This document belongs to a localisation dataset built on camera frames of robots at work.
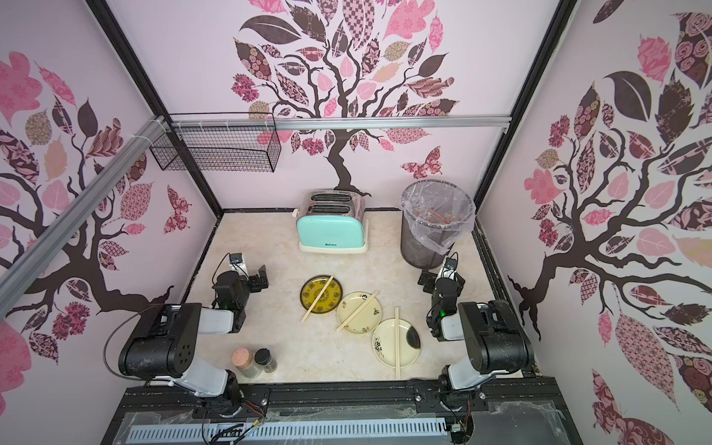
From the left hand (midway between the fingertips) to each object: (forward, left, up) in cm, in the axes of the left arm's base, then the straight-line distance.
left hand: (254, 271), depth 95 cm
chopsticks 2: (-24, -49, -3) cm, 54 cm away
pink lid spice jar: (-31, -6, +5) cm, 32 cm away
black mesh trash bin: (+5, -57, +3) cm, 57 cm away
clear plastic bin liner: (+18, -67, +9) cm, 70 cm away
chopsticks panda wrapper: (-15, -35, -3) cm, 39 cm away
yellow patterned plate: (-8, -27, -4) cm, 29 cm away
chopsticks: (-9, -23, -4) cm, 25 cm away
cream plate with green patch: (-23, -44, -5) cm, 50 cm away
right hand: (-1, -66, +4) cm, 66 cm away
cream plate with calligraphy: (-16, -39, -4) cm, 43 cm away
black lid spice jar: (-30, -11, +4) cm, 32 cm away
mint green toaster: (+13, -28, +11) cm, 33 cm away
